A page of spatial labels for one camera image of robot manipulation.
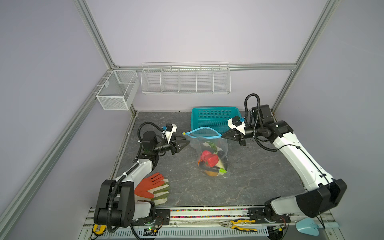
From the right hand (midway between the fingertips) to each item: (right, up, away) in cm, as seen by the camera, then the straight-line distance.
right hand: (222, 135), depth 69 cm
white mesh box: (-66, +29, +33) cm, 79 cm away
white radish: (+1, -17, +13) cm, 21 cm away
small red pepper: (-6, -12, +8) cm, 16 cm away
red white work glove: (-35, -30, +14) cm, 48 cm away
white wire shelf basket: (-20, +37, +31) cm, 52 cm away
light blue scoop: (+42, -44, +3) cm, 61 cm away
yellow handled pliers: (+4, -43, +2) cm, 43 cm away
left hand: (-17, -4, +8) cm, 19 cm away
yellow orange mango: (-4, -23, +15) cm, 27 cm away
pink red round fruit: (-8, -12, +13) cm, 20 cm away
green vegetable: (-3, -6, +12) cm, 14 cm away
